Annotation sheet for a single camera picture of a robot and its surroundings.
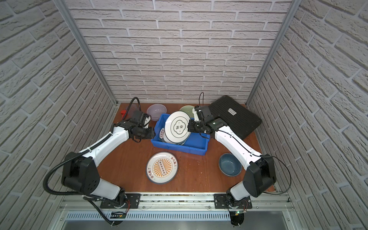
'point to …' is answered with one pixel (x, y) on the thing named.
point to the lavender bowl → (155, 110)
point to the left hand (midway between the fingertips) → (152, 132)
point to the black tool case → (242, 121)
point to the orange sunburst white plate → (162, 167)
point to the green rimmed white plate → (161, 134)
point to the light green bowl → (188, 109)
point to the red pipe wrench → (123, 112)
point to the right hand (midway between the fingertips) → (187, 125)
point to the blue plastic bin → (196, 143)
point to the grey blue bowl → (230, 165)
